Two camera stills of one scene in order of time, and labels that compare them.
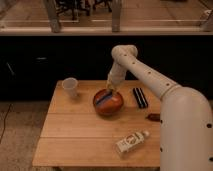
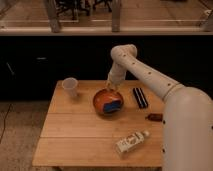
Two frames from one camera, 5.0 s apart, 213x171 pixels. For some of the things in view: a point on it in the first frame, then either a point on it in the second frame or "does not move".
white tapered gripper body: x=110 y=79 does not move
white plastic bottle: x=131 y=140 does not move
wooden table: x=74 y=134 does not move
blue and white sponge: x=103 y=96 → x=112 y=106
